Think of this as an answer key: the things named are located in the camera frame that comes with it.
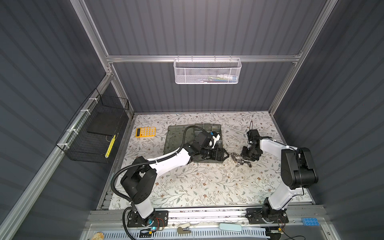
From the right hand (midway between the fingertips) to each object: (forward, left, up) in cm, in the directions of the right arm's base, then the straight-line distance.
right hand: (247, 157), depth 95 cm
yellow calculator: (+20, +70, +3) cm, 73 cm away
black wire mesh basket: (-3, +84, +31) cm, 89 cm away
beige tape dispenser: (-39, +38, +3) cm, 54 cm away
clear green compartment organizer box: (+19, +49, +1) cm, 52 cm away
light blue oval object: (-38, +16, +2) cm, 41 cm away
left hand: (-6, +17, +15) cm, 24 cm away
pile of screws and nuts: (-2, +6, 0) cm, 6 cm away
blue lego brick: (-35, -22, +2) cm, 42 cm away
